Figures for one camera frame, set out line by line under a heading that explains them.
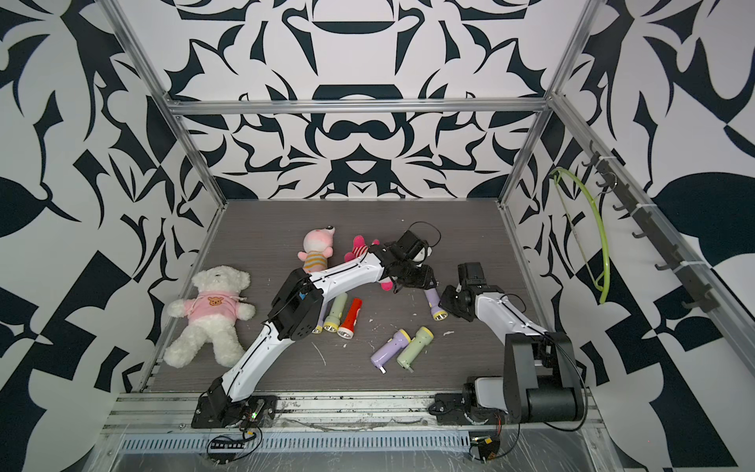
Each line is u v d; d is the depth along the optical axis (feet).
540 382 1.39
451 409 2.43
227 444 2.39
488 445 2.34
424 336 2.72
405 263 2.64
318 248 3.21
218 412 2.10
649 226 1.80
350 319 2.85
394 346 2.71
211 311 2.71
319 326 2.05
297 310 1.93
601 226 2.25
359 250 3.25
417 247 2.55
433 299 2.99
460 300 2.20
